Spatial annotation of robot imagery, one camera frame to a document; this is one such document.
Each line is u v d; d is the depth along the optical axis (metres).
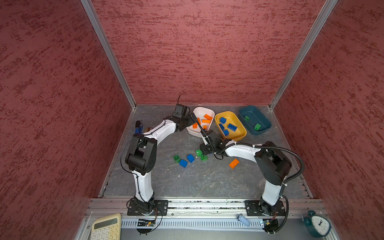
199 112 1.12
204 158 0.90
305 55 0.88
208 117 1.13
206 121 1.10
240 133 1.03
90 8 0.71
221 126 1.06
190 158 0.92
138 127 1.02
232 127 1.06
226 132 1.03
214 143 0.73
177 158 0.87
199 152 0.92
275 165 0.49
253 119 1.10
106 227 0.67
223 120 1.10
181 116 0.75
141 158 0.50
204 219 0.73
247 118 1.10
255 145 0.54
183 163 0.88
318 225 0.67
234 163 0.90
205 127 1.03
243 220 0.69
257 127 1.04
